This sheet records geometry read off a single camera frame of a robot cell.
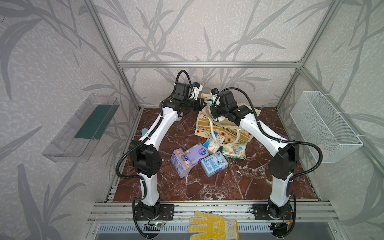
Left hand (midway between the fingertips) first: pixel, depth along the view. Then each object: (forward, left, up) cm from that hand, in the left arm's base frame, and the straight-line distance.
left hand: (206, 104), depth 81 cm
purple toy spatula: (-1, -56, -30) cm, 63 cm away
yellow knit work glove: (-54, -5, -29) cm, 61 cm away
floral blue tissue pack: (-7, -6, -29) cm, 30 cm away
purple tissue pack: (-25, +14, -21) cm, 35 cm away
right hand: (+2, -3, -4) cm, 5 cm away
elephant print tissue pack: (-16, -18, -24) cm, 34 cm away
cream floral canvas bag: (-6, -16, -20) cm, 26 cm away
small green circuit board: (-52, +24, -30) cm, 65 cm away
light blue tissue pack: (-24, -5, -24) cm, 35 cm away
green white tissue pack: (-7, -7, -4) cm, 11 cm away
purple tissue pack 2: (-17, +6, -25) cm, 31 cm away
